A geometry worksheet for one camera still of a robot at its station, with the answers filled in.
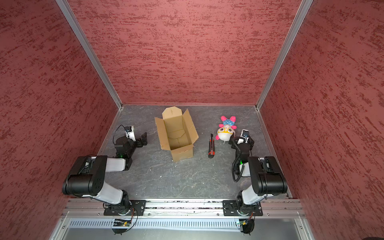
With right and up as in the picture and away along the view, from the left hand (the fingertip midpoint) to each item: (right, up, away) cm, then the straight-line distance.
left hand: (140, 135), depth 94 cm
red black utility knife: (+47, -10, +1) cm, 48 cm away
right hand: (+64, 0, -2) cm, 64 cm away
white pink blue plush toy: (+57, +4, +3) cm, 57 cm away
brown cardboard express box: (+22, 0, +10) cm, 25 cm away
